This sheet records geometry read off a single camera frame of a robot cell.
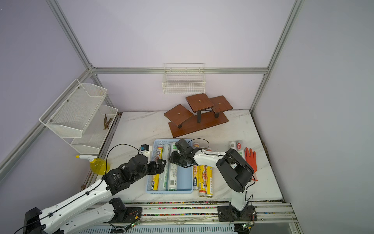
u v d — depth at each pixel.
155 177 0.83
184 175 0.86
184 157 0.70
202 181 0.82
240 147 0.95
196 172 0.85
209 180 0.82
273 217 0.74
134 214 0.73
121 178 0.54
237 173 0.48
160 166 0.68
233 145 0.96
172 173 0.80
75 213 0.45
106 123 0.96
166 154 0.92
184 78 0.94
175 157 0.79
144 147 0.68
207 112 1.17
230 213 0.73
